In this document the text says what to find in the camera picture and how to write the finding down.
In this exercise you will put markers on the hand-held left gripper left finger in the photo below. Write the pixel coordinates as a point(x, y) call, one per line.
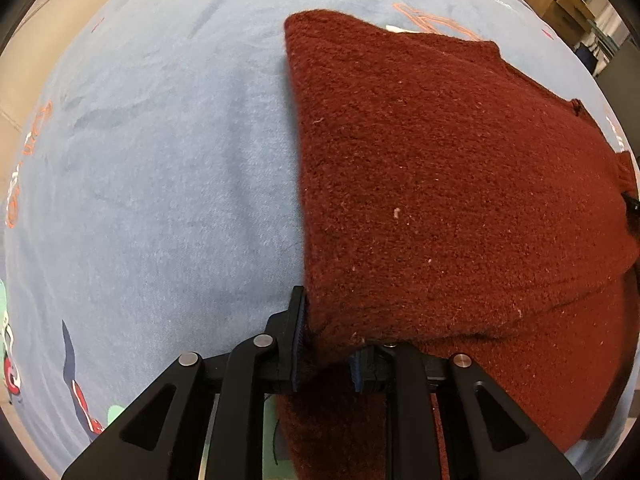
point(299, 345)

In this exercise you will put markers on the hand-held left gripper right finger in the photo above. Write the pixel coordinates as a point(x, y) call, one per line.
point(357, 372)

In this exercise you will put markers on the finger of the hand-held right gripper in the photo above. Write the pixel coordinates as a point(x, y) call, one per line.
point(634, 210)

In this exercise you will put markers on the dark red knit sweater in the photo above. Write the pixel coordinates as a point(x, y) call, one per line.
point(425, 160)

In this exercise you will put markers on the grey chair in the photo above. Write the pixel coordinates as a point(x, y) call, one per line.
point(616, 70)

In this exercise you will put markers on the black backpack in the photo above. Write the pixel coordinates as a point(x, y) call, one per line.
point(587, 57)

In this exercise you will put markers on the blue printed bed sheet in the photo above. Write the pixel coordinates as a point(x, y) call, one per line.
point(175, 185)

